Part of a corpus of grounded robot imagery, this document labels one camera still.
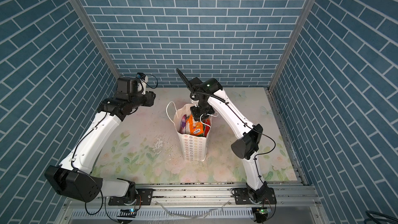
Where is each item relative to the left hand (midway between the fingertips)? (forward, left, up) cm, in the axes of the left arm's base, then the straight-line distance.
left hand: (152, 93), depth 77 cm
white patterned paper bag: (-23, -22, -12) cm, 34 cm away
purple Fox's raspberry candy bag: (-10, -15, -13) cm, 22 cm away
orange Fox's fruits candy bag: (-15, -22, -8) cm, 28 cm away
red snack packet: (-15, -27, -9) cm, 32 cm away
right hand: (-10, -22, -8) cm, 26 cm away
